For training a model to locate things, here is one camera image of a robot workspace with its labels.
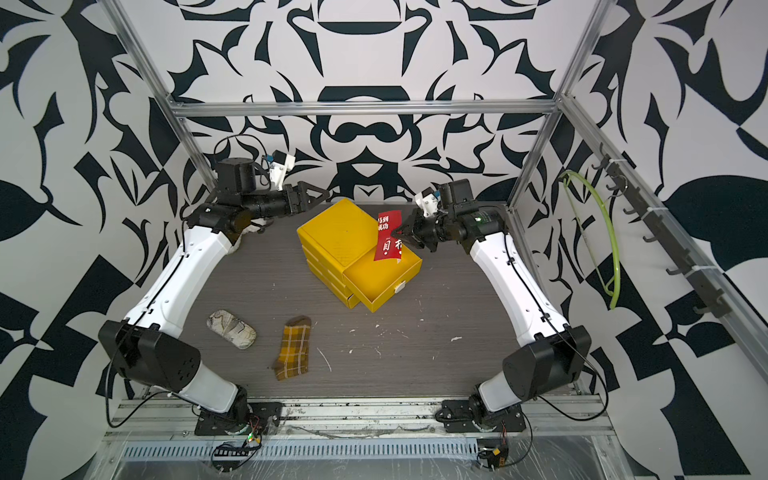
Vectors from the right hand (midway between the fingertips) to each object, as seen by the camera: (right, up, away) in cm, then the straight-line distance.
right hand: (392, 229), depth 72 cm
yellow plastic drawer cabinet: (-15, -3, +7) cm, 17 cm away
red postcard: (-1, -4, -1) cm, 4 cm away
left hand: (-17, +9, 0) cm, 19 cm away
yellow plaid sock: (-27, -35, +11) cm, 45 cm away
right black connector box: (+24, -52, -2) cm, 57 cm away
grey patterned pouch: (-45, -28, +13) cm, 54 cm away
